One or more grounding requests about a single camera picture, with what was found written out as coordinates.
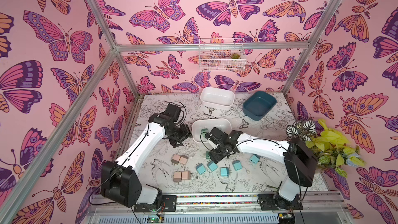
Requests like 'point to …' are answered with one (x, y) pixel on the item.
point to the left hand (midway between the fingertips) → (191, 137)
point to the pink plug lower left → (177, 177)
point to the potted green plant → (328, 146)
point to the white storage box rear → (217, 98)
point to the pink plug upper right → (183, 159)
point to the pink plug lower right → (185, 174)
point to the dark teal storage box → (257, 104)
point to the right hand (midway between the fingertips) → (215, 153)
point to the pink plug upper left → (175, 159)
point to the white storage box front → (225, 124)
